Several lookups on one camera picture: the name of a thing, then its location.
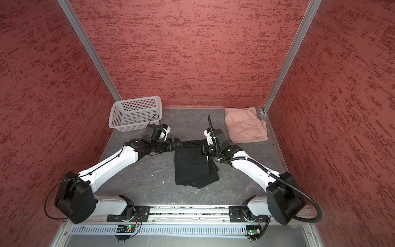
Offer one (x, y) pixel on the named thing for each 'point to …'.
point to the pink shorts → (244, 125)
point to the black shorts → (192, 168)
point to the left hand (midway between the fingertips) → (176, 148)
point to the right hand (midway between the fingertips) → (197, 152)
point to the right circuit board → (252, 231)
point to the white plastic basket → (136, 114)
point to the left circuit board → (125, 229)
